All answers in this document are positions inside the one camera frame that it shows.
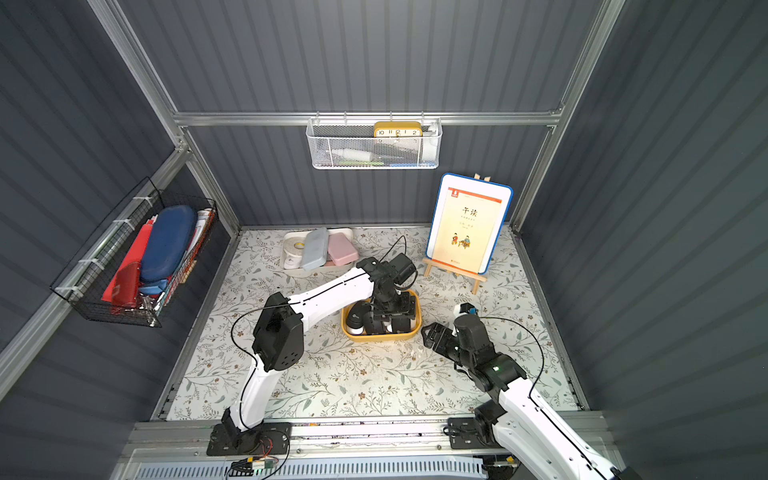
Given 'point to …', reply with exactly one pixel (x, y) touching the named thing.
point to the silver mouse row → (355, 331)
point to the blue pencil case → (167, 239)
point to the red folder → (133, 255)
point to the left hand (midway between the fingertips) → (410, 322)
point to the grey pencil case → (315, 248)
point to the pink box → (341, 250)
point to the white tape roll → (293, 249)
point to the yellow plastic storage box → (386, 336)
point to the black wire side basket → (135, 272)
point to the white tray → (347, 234)
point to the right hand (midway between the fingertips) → (437, 332)
